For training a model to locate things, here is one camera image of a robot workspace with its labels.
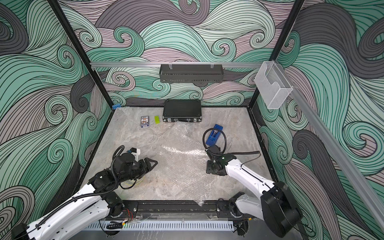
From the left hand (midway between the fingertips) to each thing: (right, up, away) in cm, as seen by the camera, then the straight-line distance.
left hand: (155, 163), depth 75 cm
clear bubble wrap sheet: (+14, 0, +18) cm, 22 cm away
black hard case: (+12, +29, +41) cm, 51 cm away
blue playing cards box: (-16, +21, +35) cm, 44 cm away
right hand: (+30, -6, +9) cm, 32 cm away
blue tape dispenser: (+35, +12, +22) cm, 43 cm away
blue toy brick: (-45, +33, +47) cm, 73 cm away
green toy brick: (-8, +22, +39) cm, 46 cm away
